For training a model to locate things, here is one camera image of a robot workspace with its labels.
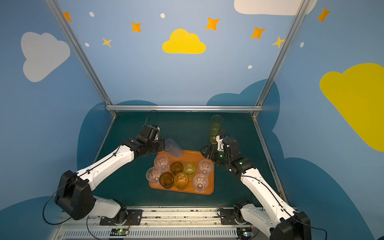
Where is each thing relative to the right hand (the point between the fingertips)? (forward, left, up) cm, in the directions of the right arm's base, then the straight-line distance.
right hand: (206, 150), depth 78 cm
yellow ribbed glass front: (+25, -8, -14) cm, 30 cm away
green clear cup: (-3, +9, -17) cm, 19 cm away
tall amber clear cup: (-11, +13, -18) cm, 25 cm away
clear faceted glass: (0, +26, -15) cm, 30 cm away
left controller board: (-37, +41, -18) cm, 57 cm away
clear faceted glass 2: (-9, +30, -16) cm, 36 cm away
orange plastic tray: (+7, +6, -20) cm, 22 cm away
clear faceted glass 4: (-10, +2, -18) cm, 21 cm away
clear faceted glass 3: (-2, -1, -15) cm, 15 cm away
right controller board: (-34, -20, -20) cm, 44 cm away
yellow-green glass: (+29, -8, -8) cm, 31 cm away
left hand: (+5, +22, -3) cm, 23 cm away
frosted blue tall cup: (+2, +19, -2) cm, 19 cm away
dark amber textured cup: (-11, +22, -16) cm, 29 cm away
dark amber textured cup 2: (-4, +17, -15) cm, 23 cm away
